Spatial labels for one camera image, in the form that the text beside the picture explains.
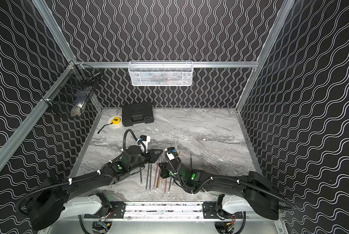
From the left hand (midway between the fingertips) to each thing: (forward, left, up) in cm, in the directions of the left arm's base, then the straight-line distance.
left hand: (163, 149), depth 77 cm
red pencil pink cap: (-9, +4, -18) cm, 21 cm away
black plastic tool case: (+34, +24, -11) cm, 43 cm away
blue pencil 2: (-9, +7, -18) cm, 22 cm away
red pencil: (-14, -2, -18) cm, 23 cm away
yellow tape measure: (+30, +41, -15) cm, 53 cm away
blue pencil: (-10, +9, -19) cm, 23 cm away
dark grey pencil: (-10, +13, -18) cm, 24 cm away
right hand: (-6, +2, -5) cm, 9 cm away
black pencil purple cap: (+3, -17, -18) cm, 24 cm away
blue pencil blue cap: (-12, -5, -18) cm, 22 cm away
